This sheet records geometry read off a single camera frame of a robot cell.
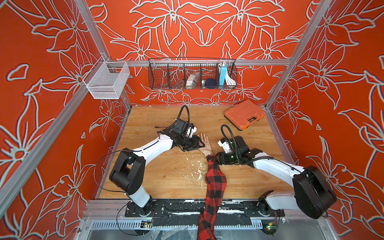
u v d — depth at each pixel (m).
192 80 0.92
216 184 0.78
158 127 1.07
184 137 0.72
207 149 0.90
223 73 0.85
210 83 0.95
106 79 0.93
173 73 1.00
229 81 0.91
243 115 1.07
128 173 0.45
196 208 0.74
